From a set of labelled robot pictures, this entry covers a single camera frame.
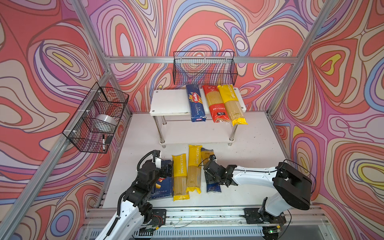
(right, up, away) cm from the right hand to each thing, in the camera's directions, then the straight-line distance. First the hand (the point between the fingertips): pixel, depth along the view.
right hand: (212, 178), depth 87 cm
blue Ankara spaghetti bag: (0, -3, -7) cm, 8 cm away
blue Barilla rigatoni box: (-27, -1, -11) cm, 29 cm away
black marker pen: (-55, +23, -16) cm, 62 cm away
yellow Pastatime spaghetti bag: (-19, 0, -5) cm, 19 cm away
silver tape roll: (-55, +34, -14) cm, 66 cm away
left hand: (-26, +13, -7) cm, 30 cm away
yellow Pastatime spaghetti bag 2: (-11, +4, +3) cm, 12 cm away
